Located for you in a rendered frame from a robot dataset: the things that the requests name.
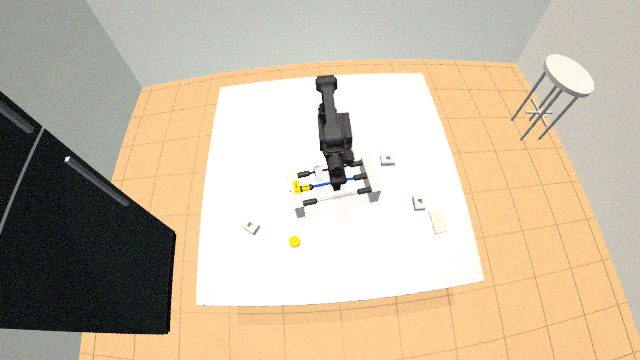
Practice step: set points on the yellow short cylinder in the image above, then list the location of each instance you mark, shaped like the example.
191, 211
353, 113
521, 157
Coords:
294, 241

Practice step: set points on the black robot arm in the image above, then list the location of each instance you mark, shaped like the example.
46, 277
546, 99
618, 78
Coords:
333, 135

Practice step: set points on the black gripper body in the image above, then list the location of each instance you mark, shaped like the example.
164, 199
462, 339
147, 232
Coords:
336, 180

